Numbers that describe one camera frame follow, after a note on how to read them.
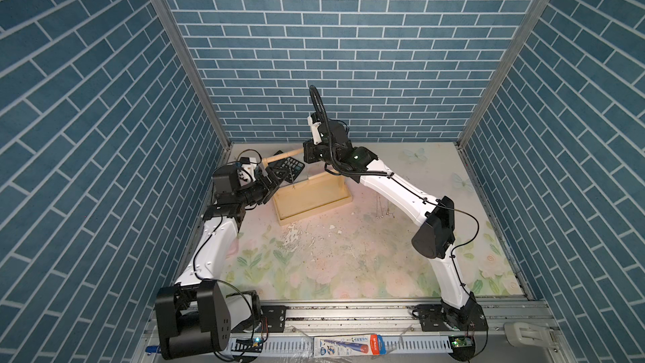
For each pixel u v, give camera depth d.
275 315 0.74
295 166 1.10
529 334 0.70
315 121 0.71
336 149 0.61
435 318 0.74
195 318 0.39
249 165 0.75
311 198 1.04
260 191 0.71
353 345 0.69
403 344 0.71
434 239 0.51
